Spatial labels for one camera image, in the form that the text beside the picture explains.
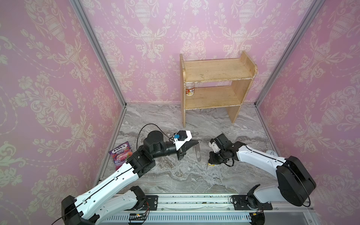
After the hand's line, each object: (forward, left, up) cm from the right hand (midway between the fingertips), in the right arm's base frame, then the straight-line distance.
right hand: (209, 161), depth 85 cm
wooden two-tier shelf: (+56, -13, +16) cm, 59 cm away
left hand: (-4, +9, +30) cm, 31 cm away
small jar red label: (+40, +9, +24) cm, 47 cm away
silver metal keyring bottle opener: (-6, +9, +29) cm, 31 cm away
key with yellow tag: (-1, -1, -3) cm, 4 cm away
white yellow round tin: (+3, -39, +2) cm, 39 cm away
